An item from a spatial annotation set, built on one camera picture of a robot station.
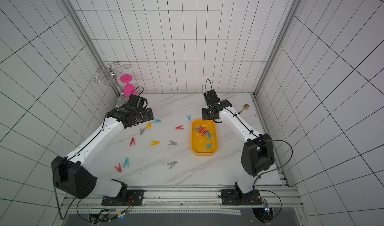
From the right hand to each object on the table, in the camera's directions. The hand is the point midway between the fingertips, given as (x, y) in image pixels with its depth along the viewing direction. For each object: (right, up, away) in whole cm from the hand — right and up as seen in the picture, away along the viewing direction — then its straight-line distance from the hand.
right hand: (201, 114), depth 88 cm
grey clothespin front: (-17, -28, -5) cm, 33 cm away
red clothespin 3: (-47, -30, -6) cm, 56 cm away
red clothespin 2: (-44, -17, +5) cm, 47 cm away
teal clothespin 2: (-44, -27, -3) cm, 52 cm away
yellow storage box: (+2, -15, +5) cm, 16 cm away
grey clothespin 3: (-2, -10, +10) cm, 14 cm away
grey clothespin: (-40, -12, +9) cm, 42 cm away
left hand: (-34, -2, -6) cm, 34 cm away
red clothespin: (-14, -10, +12) cm, 21 cm away
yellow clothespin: (-36, -8, +12) cm, 39 cm away
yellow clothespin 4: (0, -16, +4) cm, 17 cm away
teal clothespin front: (+5, -20, +2) cm, 20 cm away
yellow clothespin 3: (-3, -14, +7) cm, 16 cm away
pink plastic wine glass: (-49, +17, +12) cm, 53 cm away
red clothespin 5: (+2, -12, +8) cm, 15 cm away
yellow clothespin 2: (-29, -18, +4) cm, 35 cm away
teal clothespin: (-8, -3, +18) cm, 20 cm away
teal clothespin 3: (+6, -14, +7) cm, 17 cm away
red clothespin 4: (0, -11, +10) cm, 15 cm away
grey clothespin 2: (-18, -18, +4) cm, 26 cm away
